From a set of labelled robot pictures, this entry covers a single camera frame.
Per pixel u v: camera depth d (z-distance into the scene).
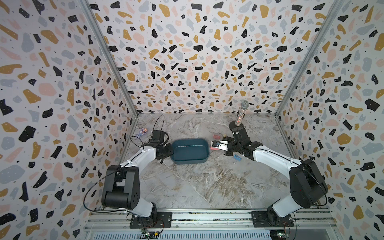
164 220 0.73
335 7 0.72
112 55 0.88
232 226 0.73
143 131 1.05
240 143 0.69
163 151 0.83
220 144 0.74
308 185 0.45
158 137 0.73
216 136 1.06
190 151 1.00
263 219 0.73
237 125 1.05
